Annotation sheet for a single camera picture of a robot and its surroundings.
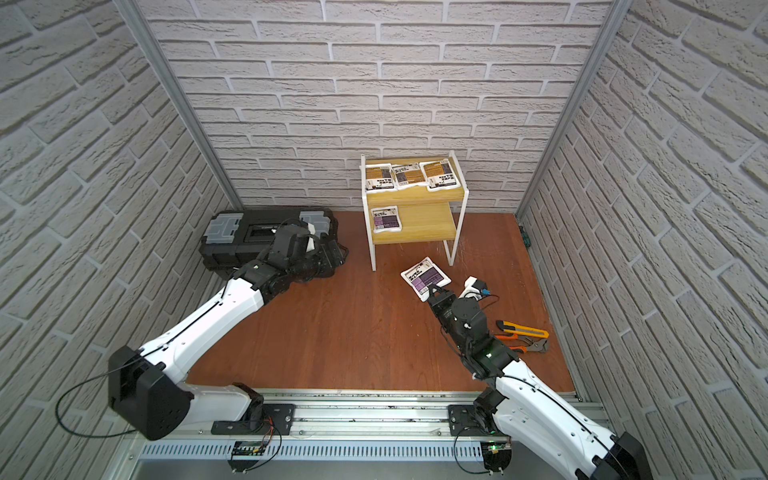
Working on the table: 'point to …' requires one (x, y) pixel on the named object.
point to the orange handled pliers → (536, 345)
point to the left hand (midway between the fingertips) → (344, 251)
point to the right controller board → (497, 455)
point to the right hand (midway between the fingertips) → (430, 284)
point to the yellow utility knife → (517, 329)
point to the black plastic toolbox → (232, 238)
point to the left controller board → (245, 455)
